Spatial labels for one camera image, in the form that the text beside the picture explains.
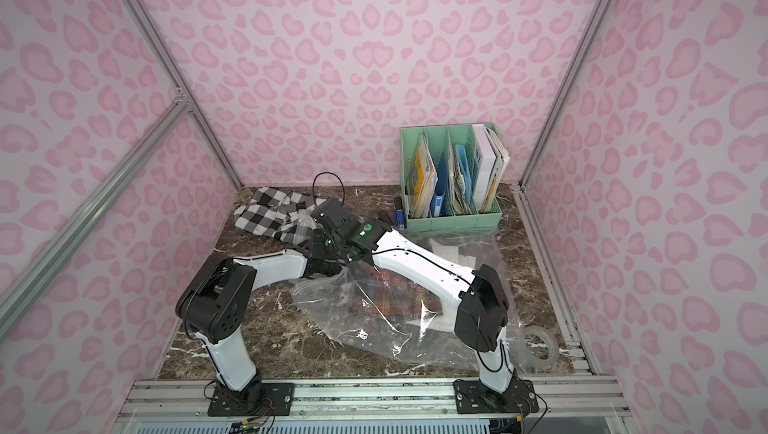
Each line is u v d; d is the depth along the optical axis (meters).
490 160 0.93
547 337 0.80
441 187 0.95
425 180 0.93
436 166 0.90
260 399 0.71
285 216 1.08
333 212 0.57
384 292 0.89
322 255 0.68
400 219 1.07
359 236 0.55
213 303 0.49
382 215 1.06
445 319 0.83
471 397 0.73
